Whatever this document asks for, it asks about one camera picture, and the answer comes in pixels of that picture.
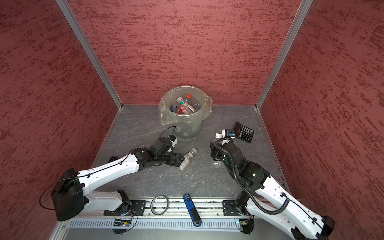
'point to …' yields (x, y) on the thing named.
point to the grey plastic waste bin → (187, 131)
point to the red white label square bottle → (181, 102)
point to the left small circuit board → (119, 222)
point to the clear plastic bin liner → (170, 98)
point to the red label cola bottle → (186, 109)
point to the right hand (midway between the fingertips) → (214, 147)
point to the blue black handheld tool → (192, 210)
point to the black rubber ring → (151, 205)
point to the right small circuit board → (247, 226)
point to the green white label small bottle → (192, 153)
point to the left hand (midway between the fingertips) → (176, 160)
